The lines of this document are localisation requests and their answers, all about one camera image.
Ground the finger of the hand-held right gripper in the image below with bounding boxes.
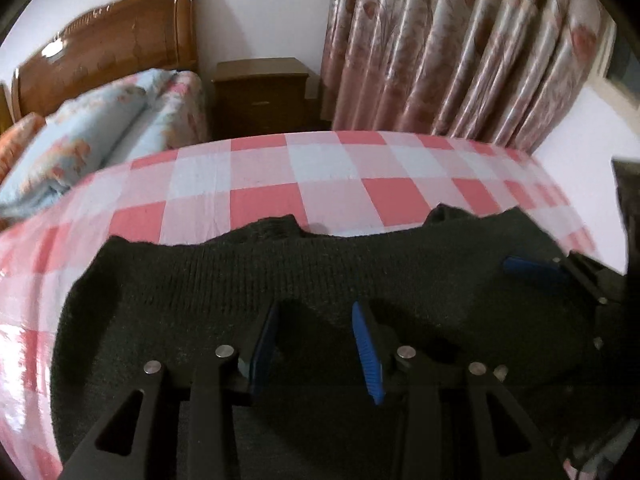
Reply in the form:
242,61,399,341
502,251,612,307

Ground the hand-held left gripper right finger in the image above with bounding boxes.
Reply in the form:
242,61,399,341
351,301,568,480

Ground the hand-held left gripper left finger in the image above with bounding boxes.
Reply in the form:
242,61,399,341
61,301,281,480

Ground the dark striped knit sweater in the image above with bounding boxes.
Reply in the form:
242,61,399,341
50,203,628,480

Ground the pink checkered bed sheet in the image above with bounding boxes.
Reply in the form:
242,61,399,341
0,130,601,480

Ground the barred window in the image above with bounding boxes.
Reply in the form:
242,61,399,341
604,22,640,92

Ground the pink floral curtain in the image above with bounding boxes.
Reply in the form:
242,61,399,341
320,0,617,154

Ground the wooden nightstand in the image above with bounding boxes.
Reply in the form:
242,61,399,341
210,58,322,141

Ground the blue floral pillow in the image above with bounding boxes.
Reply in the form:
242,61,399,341
0,69,209,217

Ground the orange floral pillow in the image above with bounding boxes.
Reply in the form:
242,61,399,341
0,112,47,182

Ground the large carved wooden headboard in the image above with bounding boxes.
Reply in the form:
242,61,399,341
11,0,200,122

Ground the small wooden headboard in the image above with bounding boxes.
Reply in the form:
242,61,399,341
0,82,14,135

